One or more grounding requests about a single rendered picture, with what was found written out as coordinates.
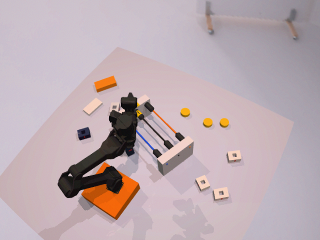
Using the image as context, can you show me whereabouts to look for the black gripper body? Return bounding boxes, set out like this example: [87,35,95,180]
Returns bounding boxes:
[120,97,138,130]

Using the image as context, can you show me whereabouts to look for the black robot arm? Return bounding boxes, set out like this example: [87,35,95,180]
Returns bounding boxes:
[57,109,136,198]

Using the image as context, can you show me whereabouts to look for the yellow short cylinder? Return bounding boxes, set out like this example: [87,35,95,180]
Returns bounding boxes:
[203,118,213,128]
[181,108,190,117]
[220,118,229,128]

